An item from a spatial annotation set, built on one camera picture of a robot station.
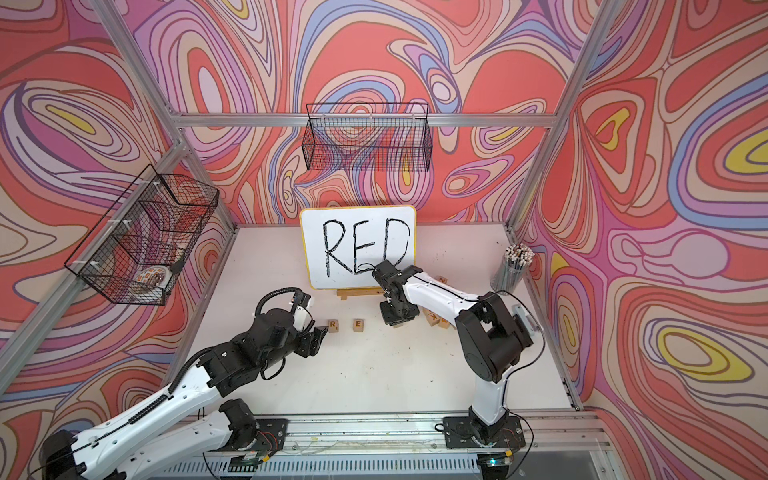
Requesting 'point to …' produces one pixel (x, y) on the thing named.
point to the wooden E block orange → (358, 325)
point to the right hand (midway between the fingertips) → (399, 326)
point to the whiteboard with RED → (343, 245)
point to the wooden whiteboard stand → (343, 293)
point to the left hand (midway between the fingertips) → (321, 325)
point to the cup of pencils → (510, 272)
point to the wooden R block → (333, 326)
